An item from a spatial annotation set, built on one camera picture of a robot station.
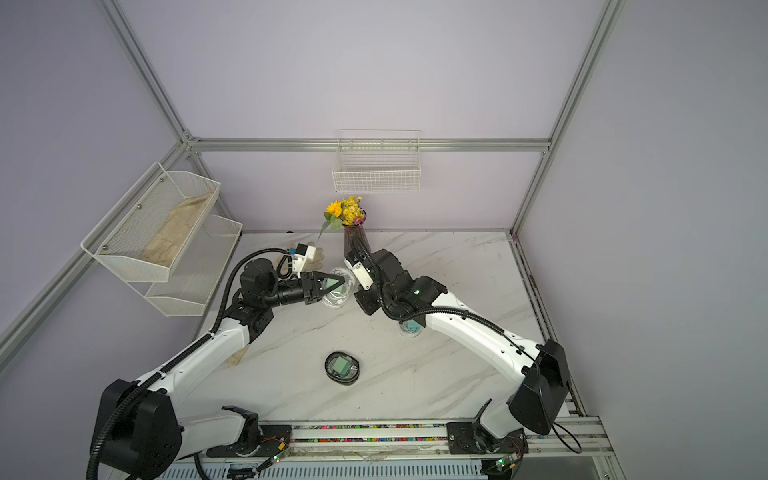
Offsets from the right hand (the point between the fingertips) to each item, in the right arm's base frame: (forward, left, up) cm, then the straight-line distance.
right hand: (368, 289), depth 77 cm
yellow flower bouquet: (+27, +9, +2) cm, 29 cm away
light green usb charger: (-13, +9, -20) cm, 25 cm away
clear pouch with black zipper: (-16, +9, -20) cm, 27 cm away
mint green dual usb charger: (-4, +7, +5) cm, 9 cm away
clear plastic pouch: (-2, -10, -22) cm, 24 cm away
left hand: (-2, +6, +4) cm, 8 cm away
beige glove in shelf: (+10, +52, +9) cm, 54 cm away
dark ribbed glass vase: (+27, +6, -8) cm, 29 cm away
